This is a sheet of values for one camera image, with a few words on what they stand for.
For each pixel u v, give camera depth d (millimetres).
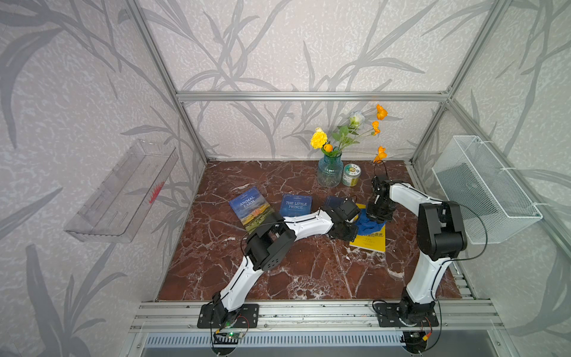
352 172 1050
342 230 754
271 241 558
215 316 641
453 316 753
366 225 903
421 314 676
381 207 826
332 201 1044
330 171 1019
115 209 666
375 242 888
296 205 1017
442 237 517
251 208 1001
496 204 598
